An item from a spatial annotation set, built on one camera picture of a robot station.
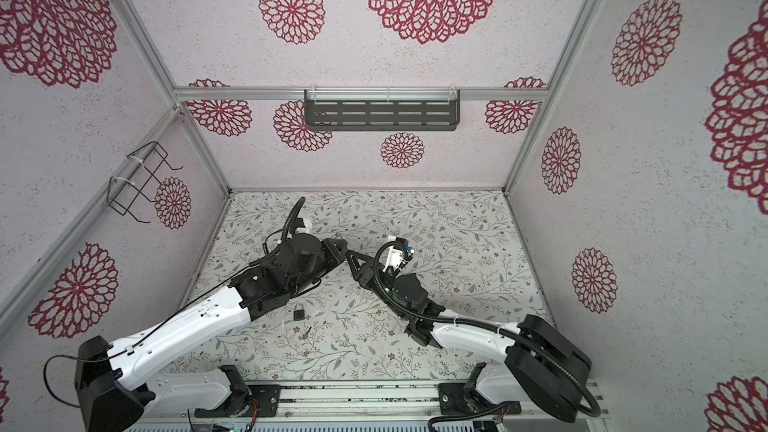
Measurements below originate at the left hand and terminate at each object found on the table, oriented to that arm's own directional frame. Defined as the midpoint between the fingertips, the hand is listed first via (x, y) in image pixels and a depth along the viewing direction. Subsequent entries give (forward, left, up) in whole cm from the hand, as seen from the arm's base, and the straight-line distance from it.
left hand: (346, 248), depth 75 cm
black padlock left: (-8, +16, -23) cm, 29 cm away
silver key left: (-14, +13, -23) cm, 30 cm away
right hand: (-3, -1, +3) cm, 4 cm away
